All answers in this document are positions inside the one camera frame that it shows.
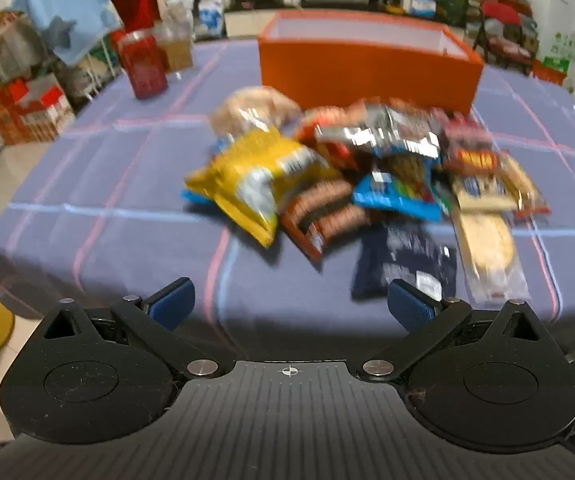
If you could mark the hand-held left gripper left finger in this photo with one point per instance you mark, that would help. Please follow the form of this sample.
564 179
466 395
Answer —
172 302

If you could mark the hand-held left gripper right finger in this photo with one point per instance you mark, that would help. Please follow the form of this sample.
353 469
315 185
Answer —
410 307

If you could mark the navy snack packet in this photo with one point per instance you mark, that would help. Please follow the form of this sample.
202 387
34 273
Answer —
397 255

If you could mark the round cracker packet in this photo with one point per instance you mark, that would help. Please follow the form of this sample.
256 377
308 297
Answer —
487 245

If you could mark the blue snack packet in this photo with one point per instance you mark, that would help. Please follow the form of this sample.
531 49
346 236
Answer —
392 197

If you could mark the brown snack packet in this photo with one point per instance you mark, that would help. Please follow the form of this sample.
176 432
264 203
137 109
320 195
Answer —
322 215

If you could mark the yellow chip bag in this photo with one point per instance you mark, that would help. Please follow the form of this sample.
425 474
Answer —
247 180

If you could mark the red-edged cracker packet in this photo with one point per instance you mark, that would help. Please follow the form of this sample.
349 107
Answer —
522 187

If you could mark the beige bread packet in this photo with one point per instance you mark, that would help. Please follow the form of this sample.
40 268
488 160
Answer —
252 110

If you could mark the orange cardboard box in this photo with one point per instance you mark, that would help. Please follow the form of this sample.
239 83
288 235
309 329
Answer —
367 75

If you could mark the purple plaid tablecloth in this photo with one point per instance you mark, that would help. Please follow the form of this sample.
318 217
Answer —
117 185

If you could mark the maroon snack packet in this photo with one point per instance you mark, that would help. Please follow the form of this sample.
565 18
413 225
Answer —
470 155

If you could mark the red snack packet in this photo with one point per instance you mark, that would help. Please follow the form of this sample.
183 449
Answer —
317 120

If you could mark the red drink can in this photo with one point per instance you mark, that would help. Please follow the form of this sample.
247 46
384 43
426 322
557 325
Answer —
142 67

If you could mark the red white carton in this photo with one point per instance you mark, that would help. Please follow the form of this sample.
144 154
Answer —
27 110

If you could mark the clear plastic jar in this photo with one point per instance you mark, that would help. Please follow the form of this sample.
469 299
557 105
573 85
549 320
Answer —
177 50

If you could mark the white television stand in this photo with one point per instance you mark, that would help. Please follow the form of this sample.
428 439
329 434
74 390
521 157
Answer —
242 22

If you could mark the white blue bag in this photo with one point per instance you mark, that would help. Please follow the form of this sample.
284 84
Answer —
211 14

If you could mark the red bag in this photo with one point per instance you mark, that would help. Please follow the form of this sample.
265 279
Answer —
135 7

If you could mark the red folding chair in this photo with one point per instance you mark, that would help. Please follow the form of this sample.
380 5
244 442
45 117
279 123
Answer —
502 12

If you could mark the blue fish-print cloth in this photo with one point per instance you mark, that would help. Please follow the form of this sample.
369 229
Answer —
62 5

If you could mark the white chest freezer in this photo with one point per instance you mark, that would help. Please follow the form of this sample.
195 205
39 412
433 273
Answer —
557 25

